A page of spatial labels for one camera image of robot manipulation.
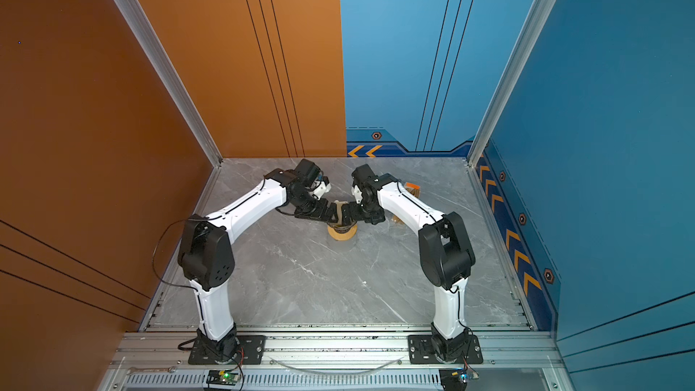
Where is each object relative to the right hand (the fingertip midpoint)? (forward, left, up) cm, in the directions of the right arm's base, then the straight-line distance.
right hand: (354, 220), depth 91 cm
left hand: (0, +9, +3) cm, 9 cm away
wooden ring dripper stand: (-7, +4, +1) cm, 8 cm away
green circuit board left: (-42, +35, -10) cm, 56 cm away
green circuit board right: (-43, -26, -11) cm, 51 cm away
